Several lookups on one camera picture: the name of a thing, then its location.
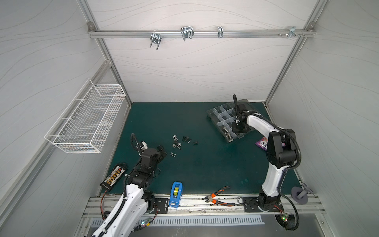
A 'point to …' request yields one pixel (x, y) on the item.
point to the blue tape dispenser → (175, 194)
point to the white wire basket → (75, 132)
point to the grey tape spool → (299, 194)
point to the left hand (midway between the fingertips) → (160, 147)
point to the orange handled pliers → (210, 198)
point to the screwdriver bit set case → (114, 176)
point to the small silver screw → (189, 140)
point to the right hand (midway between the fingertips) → (240, 126)
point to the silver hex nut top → (174, 137)
